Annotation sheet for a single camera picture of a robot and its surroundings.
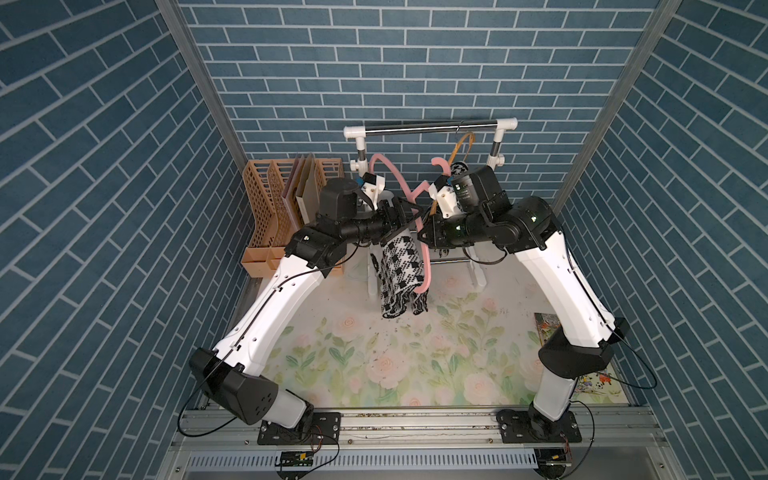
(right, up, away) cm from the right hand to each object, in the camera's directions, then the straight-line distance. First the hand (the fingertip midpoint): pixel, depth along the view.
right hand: (421, 236), depth 65 cm
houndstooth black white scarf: (+13, +21, +24) cm, 35 cm away
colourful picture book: (+51, -41, +16) cm, 67 cm away
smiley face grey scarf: (-5, -8, +3) cm, 10 cm away
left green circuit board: (-30, -54, +7) cm, 62 cm away
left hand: (+1, +4, -1) cm, 4 cm away
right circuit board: (+32, -54, +6) cm, 63 cm away
